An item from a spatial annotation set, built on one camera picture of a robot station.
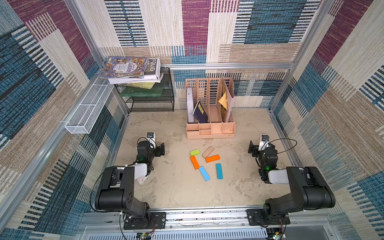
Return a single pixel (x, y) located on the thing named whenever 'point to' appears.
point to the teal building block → (219, 171)
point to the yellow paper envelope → (223, 100)
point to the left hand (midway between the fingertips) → (155, 143)
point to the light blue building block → (204, 173)
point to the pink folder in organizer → (230, 102)
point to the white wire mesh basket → (85, 116)
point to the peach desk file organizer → (216, 96)
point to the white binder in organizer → (190, 104)
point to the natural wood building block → (207, 152)
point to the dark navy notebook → (199, 113)
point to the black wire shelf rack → (164, 103)
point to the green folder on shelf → (140, 91)
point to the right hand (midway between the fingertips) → (260, 140)
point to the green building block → (195, 152)
